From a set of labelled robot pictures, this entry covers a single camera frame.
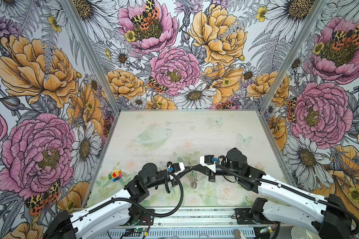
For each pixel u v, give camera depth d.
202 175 0.66
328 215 0.41
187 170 0.69
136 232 0.72
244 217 0.74
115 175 0.87
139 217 0.68
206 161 0.57
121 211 0.52
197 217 0.76
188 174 0.69
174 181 0.63
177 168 0.57
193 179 0.68
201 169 0.58
